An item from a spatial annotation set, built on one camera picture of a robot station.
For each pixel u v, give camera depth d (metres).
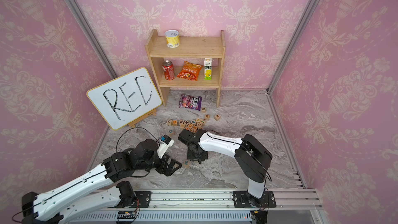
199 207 0.73
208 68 0.90
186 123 1.00
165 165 0.61
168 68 0.90
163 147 0.64
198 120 1.00
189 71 0.97
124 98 0.92
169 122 1.00
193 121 1.00
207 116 1.03
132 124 0.97
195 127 0.97
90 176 0.47
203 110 1.06
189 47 0.83
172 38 0.79
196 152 0.70
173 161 0.63
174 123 1.00
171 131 0.95
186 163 0.83
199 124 0.98
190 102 1.09
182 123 1.00
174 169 0.65
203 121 1.00
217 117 1.03
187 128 0.97
